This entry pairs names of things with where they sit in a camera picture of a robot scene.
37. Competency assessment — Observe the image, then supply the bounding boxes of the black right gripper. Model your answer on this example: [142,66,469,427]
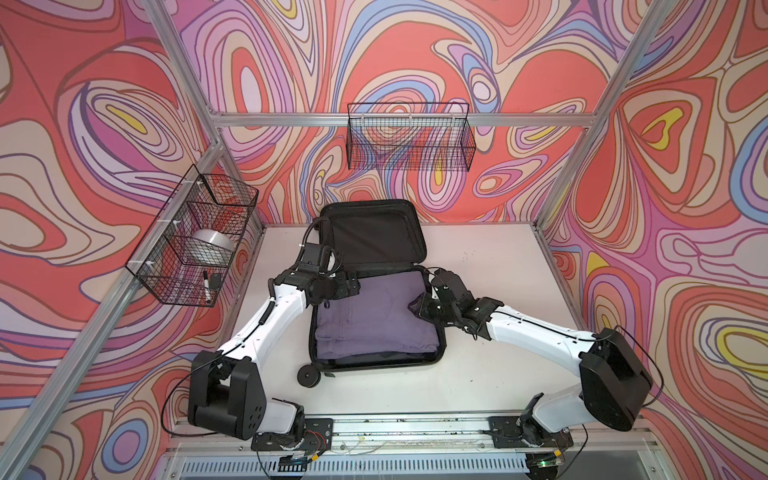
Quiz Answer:
[404,292,458,326]

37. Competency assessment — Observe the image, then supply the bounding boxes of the black white suitcase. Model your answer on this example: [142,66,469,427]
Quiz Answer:
[297,199,447,388]

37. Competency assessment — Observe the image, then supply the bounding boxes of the purple jeans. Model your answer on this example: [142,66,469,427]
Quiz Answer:
[314,270,440,360]

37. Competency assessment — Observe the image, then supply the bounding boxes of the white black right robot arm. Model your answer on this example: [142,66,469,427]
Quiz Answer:
[409,268,653,435]

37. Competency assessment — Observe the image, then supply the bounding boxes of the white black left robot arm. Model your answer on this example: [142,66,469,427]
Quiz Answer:
[187,242,360,441]

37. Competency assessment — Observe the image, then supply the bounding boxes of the black marker pen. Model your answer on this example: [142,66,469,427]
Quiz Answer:
[202,270,212,305]

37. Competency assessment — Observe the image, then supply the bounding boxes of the silver tape roll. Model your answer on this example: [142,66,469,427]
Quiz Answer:
[187,229,235,267]

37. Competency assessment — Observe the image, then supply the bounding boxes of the black wire basket left wall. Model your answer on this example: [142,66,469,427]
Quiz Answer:
[125,166,259,307]

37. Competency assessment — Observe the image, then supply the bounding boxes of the black wire basket wall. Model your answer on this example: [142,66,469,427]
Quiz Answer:
[125,166,259,307]
[346,100,476,172]

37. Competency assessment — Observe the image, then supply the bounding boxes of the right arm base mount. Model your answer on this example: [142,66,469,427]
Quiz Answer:
[482,416,574,450]

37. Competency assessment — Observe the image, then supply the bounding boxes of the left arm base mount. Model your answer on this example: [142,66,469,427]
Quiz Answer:
[251,417,334,454]

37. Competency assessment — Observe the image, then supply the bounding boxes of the black wire basket back wall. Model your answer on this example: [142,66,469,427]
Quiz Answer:
[346,100,476,172]

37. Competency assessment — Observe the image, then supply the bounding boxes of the aluminium front rail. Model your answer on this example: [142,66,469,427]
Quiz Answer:
[151,411,677,479]

